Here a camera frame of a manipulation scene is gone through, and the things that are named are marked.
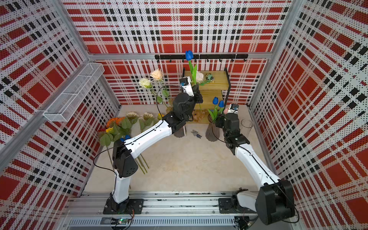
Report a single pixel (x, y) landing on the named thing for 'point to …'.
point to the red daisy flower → (102, 130)
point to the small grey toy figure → (196, 133)
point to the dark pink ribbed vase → (212, 132)
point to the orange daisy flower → (118, 120)
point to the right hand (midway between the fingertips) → (224, 114)
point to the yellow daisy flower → (159, 116)
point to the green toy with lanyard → (209, 78)
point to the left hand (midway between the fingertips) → (201, 84)
